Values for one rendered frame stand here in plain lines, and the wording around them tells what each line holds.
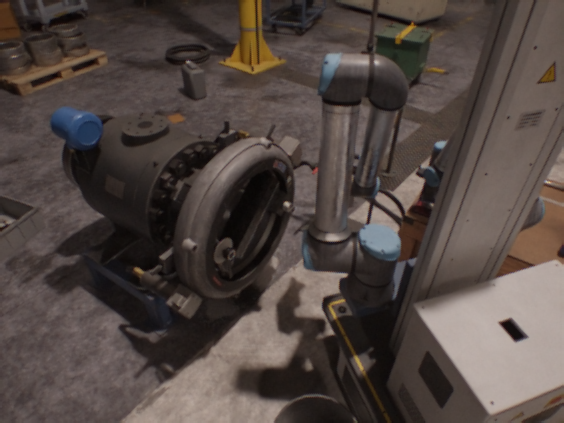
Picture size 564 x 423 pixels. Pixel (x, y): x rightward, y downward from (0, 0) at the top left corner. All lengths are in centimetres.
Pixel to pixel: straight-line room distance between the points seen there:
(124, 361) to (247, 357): 60
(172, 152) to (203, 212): 42
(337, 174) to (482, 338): 61
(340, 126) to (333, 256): 45
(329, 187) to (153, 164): 86
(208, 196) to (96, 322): 115
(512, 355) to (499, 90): 68
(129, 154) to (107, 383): 107
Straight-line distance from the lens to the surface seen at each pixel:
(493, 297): 136
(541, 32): 105
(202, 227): 149
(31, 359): 239
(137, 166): 185
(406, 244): 224
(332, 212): 129
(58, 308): 254
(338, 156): 120
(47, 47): 566
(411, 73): 475
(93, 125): 194
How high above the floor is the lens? 179
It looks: 40 degrees down
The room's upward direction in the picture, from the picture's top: straight up
